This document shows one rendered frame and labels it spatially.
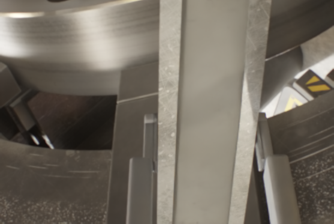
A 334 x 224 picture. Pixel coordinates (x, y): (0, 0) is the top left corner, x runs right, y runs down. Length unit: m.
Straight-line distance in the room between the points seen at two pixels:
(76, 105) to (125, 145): 0.23
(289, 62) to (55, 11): 1.22
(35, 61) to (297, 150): 0.20
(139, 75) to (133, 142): 0.06
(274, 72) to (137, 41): 1.16
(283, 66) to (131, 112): 1.21
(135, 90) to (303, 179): 0.12
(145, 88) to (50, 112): 0.19
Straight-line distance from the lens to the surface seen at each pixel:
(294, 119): 0.33
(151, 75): 0.35
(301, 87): 1.08
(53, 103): 0.52
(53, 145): 0.53
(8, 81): 0.44
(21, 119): 0.52
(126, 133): 0.32
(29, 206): 0.35
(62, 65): 0.39
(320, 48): 1.51
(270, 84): 1.49
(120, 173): 0.30
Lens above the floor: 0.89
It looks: 21 degrees down
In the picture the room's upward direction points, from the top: 129 degrees counter-clockwise
